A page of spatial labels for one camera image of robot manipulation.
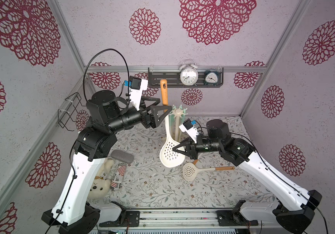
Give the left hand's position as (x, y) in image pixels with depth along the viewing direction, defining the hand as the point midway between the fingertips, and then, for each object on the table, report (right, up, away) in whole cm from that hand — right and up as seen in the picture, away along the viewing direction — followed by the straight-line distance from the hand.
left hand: (163, 106), depth 49 cm
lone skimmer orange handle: (+2, -19, +10) cm, 22 cm away
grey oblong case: (-28, -25, +46) cm, 59 cm away
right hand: (+4, -15, +10) cm, 19 cm away
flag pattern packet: (-27, -38, +34) cm, 58 cm away
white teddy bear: (-34, -37, +30) cm, 59 cm away
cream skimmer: (+20, -29, +46) cm, 57 cm away
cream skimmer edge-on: (+16, -33, +40) cm, 55 cm away
